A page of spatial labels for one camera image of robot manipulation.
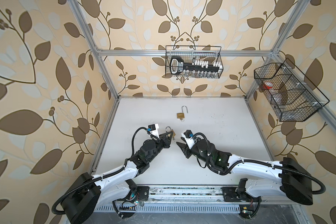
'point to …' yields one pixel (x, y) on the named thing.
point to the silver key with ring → (182, 119)
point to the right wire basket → (291, 96)
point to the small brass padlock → (173, 133)
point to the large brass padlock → (181, 115)
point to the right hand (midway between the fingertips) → (180, 141)
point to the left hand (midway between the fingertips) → (173, 132)
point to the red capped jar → (268, 85)
